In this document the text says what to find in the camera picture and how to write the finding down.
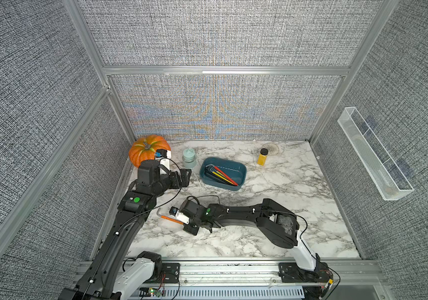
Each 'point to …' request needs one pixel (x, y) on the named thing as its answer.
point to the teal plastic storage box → (236, 170)
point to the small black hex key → (209, 173)
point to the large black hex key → (208, 169)
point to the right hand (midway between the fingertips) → (184, 217)
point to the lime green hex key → (225, 177)
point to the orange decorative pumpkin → (144, 149)
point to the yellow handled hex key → (219, 175)
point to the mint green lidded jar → (189, 157)
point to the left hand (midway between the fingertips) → (184, 169)
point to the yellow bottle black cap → (261, 158)
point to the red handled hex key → (224, 174)
